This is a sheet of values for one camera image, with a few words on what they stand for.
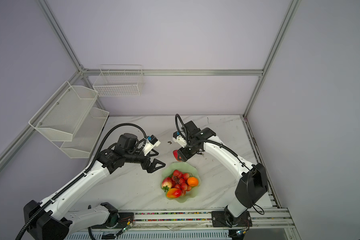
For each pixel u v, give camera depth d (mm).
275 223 741
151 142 636
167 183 770
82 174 460
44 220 370
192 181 786
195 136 582
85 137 930
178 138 725
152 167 626
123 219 722
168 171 837
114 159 518
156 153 750
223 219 732
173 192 737
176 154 782
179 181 801
